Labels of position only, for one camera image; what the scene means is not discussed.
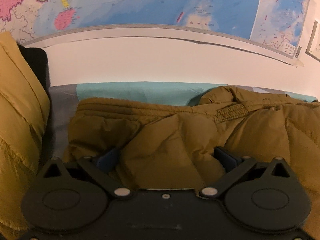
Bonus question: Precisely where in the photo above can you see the brown down jacket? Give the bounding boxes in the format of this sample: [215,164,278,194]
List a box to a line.
[62,86,319,239]

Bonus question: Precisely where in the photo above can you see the teal and grey bed sheet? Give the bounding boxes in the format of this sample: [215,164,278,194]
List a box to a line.
[48,82,319,158]

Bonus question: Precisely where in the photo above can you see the folded tan down jacket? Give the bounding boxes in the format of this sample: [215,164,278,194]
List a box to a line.
[1,32,50,239]

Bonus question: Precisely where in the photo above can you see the black pillow behind jacket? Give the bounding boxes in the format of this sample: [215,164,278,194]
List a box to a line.
[17,44,51,100]

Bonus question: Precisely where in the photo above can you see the white left wall socket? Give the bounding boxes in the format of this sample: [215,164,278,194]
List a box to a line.
[305,20,320,61]

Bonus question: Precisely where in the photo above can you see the colourful wall map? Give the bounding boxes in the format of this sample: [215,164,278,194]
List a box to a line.
[1,0,311,63]

